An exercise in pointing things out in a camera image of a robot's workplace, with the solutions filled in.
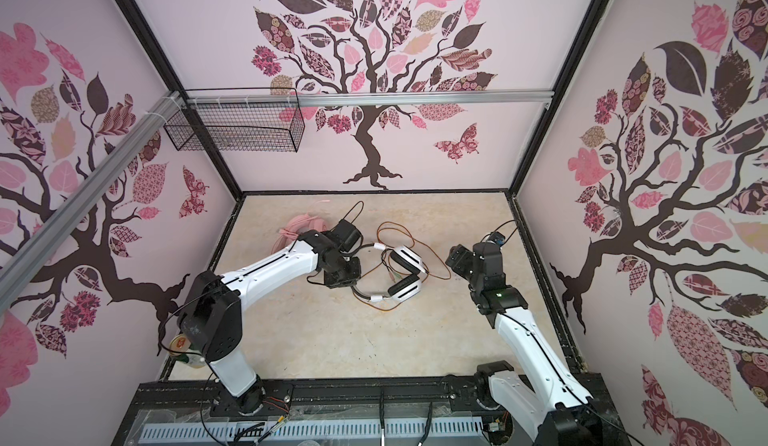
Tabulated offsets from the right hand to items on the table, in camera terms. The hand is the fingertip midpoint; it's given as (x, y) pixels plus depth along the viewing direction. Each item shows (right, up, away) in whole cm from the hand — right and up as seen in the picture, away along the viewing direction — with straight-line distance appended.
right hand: (461, 251), depth 83 cm
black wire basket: (-61, +42, +12) cm, 75 cm away
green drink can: (-72, -23, -10) cm, 77 cm away
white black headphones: (-17, -9, -3) cm, 19 cm away
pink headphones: (-50, +6, +18) cm, 53 cm away
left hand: (-30, -10, +2) cm, 32 cm away
